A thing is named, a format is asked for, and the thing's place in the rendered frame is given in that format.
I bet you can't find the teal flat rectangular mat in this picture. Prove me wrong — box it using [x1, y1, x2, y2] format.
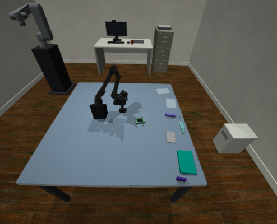
[177, 150, 197, 175]

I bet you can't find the small purple block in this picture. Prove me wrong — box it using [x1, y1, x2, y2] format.
[176, 176, 187, 182]

